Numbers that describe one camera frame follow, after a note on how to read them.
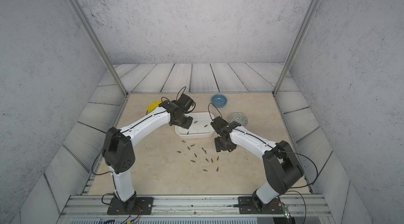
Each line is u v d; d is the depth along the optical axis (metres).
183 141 0.96
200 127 1.01
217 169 0.85
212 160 0.88
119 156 0.48
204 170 0.84
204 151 0.91
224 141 0.65
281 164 0.45
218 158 0.89
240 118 1.02
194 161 0.87
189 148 0.92
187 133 0.98
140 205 0.73
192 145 0.94
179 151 0.91
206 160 0.89
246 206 0.72
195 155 0.89
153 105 1.07
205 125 1.02
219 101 1.13
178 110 0.65
